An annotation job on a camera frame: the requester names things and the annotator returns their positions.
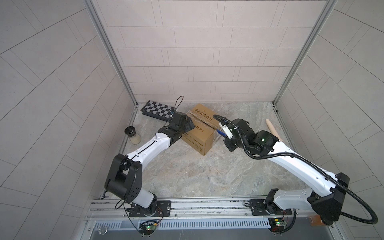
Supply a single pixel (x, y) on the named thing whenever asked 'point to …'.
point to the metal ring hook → (102, 230)
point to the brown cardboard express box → (203, 138)
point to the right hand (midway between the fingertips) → (225, 138)
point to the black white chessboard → (157, 110)
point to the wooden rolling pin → (272, 130)
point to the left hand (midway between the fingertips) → (191, 123)
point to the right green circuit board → (277, 225)
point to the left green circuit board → (148, 227)
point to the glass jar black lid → (130, 131)
